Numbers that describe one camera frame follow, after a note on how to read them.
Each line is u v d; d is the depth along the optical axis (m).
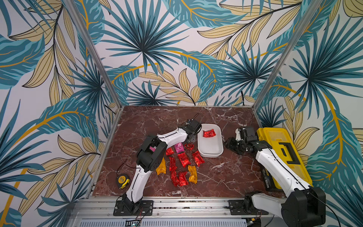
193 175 0.80
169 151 0.93
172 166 0.86
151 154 0.54
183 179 0.80
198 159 0.88
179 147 0.93
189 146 0.94
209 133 1.00
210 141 1.00
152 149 0.58
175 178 0.80
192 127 0.78
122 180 0.80
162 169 0.84
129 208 0.63
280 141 0.80
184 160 0.88
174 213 0.73
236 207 0.73
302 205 0.39
